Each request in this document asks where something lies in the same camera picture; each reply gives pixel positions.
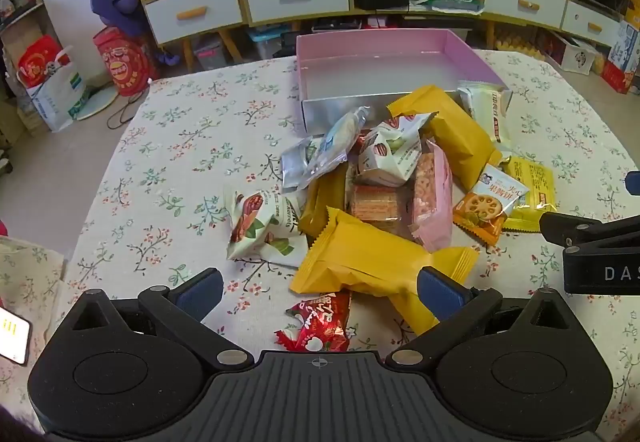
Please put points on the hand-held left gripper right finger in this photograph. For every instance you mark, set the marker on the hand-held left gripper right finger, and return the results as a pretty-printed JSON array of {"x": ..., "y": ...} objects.
[{"x": 442, "y": 294}]

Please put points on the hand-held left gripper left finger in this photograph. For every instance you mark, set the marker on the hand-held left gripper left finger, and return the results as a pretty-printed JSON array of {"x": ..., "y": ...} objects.
[{"x": 200, "y": 294}]

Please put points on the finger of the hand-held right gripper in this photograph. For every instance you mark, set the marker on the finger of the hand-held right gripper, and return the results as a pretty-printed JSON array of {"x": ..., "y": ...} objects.
[
  {"x": 634, "y": 183},
  {"x": 565, "y": 228}
]

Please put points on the small yellow snack packet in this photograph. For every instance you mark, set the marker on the small yellow snack packet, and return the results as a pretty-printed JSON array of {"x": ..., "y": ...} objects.
[{"x": 535, "y": 182}]

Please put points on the orange white chip packet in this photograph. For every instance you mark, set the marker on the orange white chip packet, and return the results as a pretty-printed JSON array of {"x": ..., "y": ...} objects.
[{"x": 482, "y": 207}]

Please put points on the large yellow snack packet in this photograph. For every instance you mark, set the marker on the large yellow snack packet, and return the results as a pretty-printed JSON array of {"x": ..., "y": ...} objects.
[
  {"x": 360, "y": 257},
  {"x": 450, "y": 131}
]

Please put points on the white green nut packet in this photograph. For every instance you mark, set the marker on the white green nut packet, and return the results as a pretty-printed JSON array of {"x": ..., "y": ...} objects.
[
  {"x": 255, "y": 222},
  {"x": 390, "y": 151}
]

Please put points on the pink cracker packet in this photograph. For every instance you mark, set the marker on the pink cracker packet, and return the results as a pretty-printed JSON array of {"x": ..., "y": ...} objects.
[{"x": 432, "y": 202}]

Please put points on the clear biscuit packet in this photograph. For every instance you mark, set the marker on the clear biscuit packet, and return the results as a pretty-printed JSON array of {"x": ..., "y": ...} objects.
[{"x": 375, "y": 204}]

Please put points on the red snack packet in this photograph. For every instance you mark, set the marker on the red snack packet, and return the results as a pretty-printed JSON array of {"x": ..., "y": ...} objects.
[{"x": 320, "y": 327}]

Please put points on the white snack bar packet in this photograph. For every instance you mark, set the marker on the white snack bar packet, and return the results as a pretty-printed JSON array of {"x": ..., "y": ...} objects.
[{"x": 487, "y": 111}]

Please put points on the golden snack packet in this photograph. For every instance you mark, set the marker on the golden snack packet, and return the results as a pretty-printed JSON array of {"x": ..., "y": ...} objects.
[{"x": 325, "y": 202}]

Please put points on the silver clear snack packet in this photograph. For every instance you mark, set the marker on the silver clear snack packet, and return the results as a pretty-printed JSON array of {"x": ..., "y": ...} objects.
[{"x": 320, "y": 151}]

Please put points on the pink cardboard box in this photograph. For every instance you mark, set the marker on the pink cardboard box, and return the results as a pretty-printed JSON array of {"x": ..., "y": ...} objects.
[{"x": 375, "y": 56}]

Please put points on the blue white box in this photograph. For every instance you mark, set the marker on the blue white box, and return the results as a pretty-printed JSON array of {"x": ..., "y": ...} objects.
[{"x": 627, "y": 44}]

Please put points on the white printed box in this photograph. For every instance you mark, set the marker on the white printed box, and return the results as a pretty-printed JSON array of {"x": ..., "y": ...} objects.
[{"x": 570, "y": 51}]

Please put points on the floral tablecloth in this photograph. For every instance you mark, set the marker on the floral tablecloth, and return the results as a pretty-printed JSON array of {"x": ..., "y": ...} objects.
[{"x": 200, "y": 146}]

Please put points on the floral cloth seat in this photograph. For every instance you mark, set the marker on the floral cloth seat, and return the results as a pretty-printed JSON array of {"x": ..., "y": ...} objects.
[{"x": 30, "y": 272}]

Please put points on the red orange printed box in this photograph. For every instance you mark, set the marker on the red orange printed box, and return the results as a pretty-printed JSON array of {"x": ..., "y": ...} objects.
[{"x": 634, "y": 6}]

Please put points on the yellow egg trays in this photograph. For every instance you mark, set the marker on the yellow egg trays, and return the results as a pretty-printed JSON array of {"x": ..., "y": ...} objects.
[{"x": 515, "y": 44}]

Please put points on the smartphone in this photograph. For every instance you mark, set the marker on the smartphone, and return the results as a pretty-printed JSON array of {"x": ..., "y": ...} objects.
[{"x": 12, "y": 334}]

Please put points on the white round base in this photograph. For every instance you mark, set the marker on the white round base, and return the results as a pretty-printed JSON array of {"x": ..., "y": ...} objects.
[{"x": 100, "y": 104}]

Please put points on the small clear plastic bin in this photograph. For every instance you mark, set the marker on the small clear plastic bin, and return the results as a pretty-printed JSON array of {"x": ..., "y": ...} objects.
[{"x": 210, "y": 54}]

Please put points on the red printed bag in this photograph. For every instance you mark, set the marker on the red printed bag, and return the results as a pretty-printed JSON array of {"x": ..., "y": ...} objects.
[{"x": 122, "y": 61}]

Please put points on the red white shopping bag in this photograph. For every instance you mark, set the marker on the red white shopping bag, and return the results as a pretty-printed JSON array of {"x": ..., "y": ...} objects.
[{"x": 45, "y": 71}]

